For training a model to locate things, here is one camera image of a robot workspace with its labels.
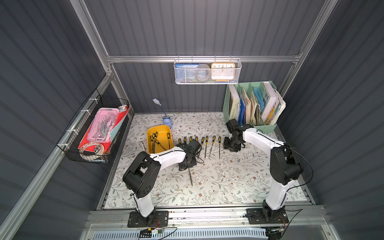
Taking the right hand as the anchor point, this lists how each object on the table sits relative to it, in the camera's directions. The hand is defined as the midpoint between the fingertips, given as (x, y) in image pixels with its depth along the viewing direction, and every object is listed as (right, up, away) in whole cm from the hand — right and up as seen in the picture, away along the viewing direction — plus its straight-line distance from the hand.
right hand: (229, 147), depth 93 cm
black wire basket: (-69, +1, -26) cm, 73 cm away
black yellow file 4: (-14, +2, +9) cm, 16 cm away
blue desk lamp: (-42, +17, +12) cm, 47 cm away
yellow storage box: (-47, +4, +12) cm, 49 cm away
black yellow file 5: (-4, +4, +11) cm, 13 cm away
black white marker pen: (-56, 0, +7) cm, 57 cm away
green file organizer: (+11, +29, +2) cm, 31 cm away
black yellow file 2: (-25, +5, +12) cm, 28 cm away
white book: (+28, +28, +3) cm, 40 cm away
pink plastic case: (-67, +17, -18) cm, 71 cm away
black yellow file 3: (-17, +1, +9) cm, 19 cm away
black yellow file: (-24, -16, -6) cm, 30 cm away
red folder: (-60, +20, -16) cm, 65 cm away
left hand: (-25, -10, -2) cm, 27 cm away
